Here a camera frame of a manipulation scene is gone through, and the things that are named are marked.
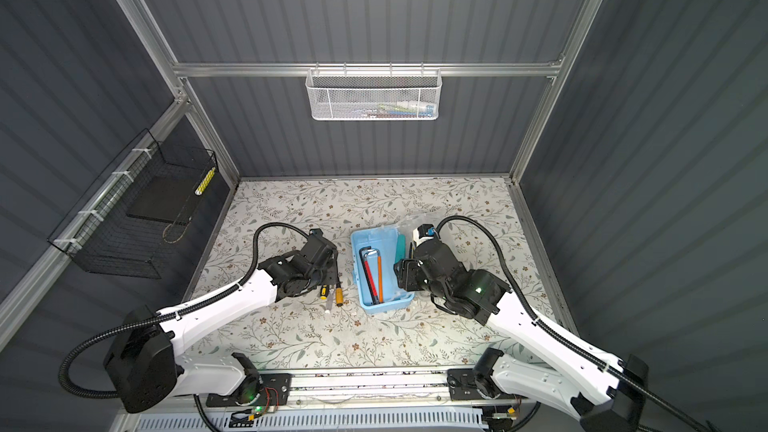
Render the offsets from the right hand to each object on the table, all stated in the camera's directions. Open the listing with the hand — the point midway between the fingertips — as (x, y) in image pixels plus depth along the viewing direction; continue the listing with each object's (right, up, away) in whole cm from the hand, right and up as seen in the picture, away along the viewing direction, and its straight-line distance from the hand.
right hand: (405, 269), depth 73 cm
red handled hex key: (-11, -5, +21) cm, 25 cm away
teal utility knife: (0, +3, +19) cm, 19 cm away
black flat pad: (-61, +18, +2) cm, 63 cm away
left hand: (-20, -2, +11) cm, 23 cm away
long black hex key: (-13, +1, +26) cm, 29 cm away
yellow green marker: (-55, +20, +7) cm, 59 cm away
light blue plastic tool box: (-6, +5, +27) cm, 28 cm away
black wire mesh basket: (-67, +11, -1) cm, 68 cm away
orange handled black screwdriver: (-19, -10, +16) cm, 27 cm away
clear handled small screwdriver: (-22, -14, +15) cm, 30 cm away
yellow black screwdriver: (-24, -10, +16) cm, 30 cm away
